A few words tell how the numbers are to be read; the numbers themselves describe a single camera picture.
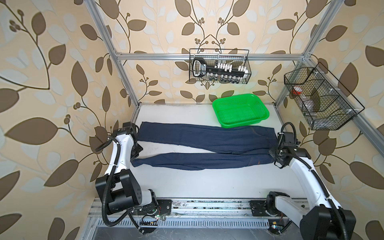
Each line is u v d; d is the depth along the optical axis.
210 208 0.75
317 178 0.46
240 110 1.15
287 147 0.62
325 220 0.39
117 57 0.93
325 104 0.73
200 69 0.86
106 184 0.39
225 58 0.91
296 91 0.82
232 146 0.99
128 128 0.59
